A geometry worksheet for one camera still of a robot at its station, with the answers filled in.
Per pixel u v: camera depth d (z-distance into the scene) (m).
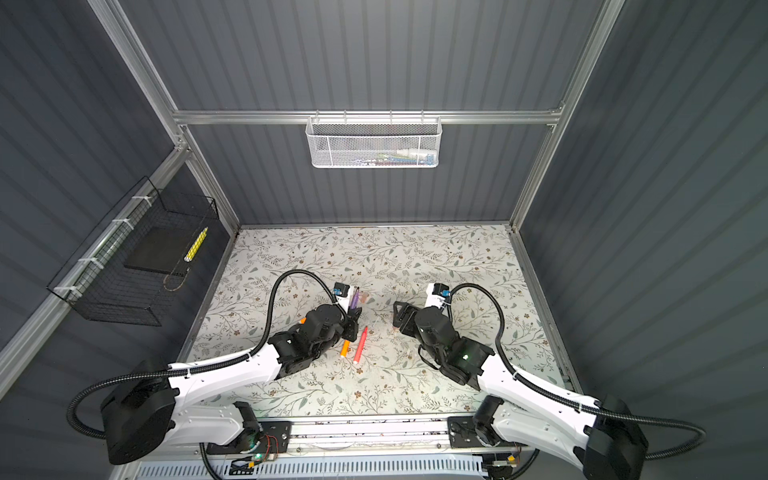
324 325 0.61
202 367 0.47
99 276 0.64
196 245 0.78
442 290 0.69
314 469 0.77
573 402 0.43
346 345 0.89
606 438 0.41
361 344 0.89
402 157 0.91
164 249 0.75
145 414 0.41
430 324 0.57
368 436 0.75
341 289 0.71
